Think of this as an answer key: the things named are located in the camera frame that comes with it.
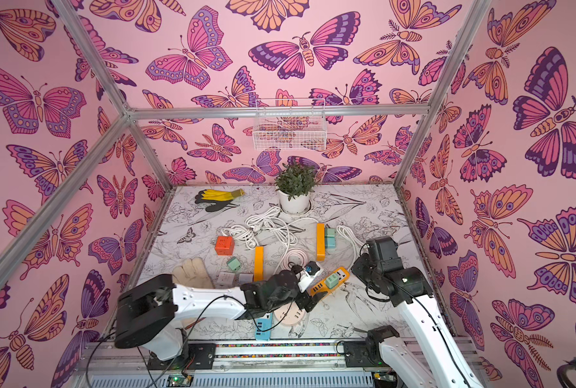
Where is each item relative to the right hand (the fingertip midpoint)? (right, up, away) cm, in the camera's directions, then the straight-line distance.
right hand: (351, 266), depth 75 cm
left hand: (-9, -6, +2) cm, 11 cm away
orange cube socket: (-44, +4, +18) cm, 48 cm away
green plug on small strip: (-5, -6, +7) cm, 11 cm away
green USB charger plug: (-41, -3, +18) cm, 45 cm away
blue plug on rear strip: (-3, +4, +23) cm, 23 cm away
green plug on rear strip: (-3, +8, +25) cm, 27 cm away
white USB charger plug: (-43, -8, +13) cm, 45 cm away
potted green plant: (-17, +27, +20) cm, 38 cm away
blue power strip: (-28, -20, +2) cm, 34 cm away
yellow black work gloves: (-54, +22, +39) cm, 70 cm away
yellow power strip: (-31, -3, +17) cm, 36 cm away
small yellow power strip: (-8, -10, +11) cm, 17 cm away
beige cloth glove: (-56, -7, +17) cm, 59 cm away
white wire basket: (-19, +51, +21) cm, 59 cm away
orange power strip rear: (-7, +5, +20) cm, 22 cm away
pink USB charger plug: (-35, -7, +13) cm, 38 cm away
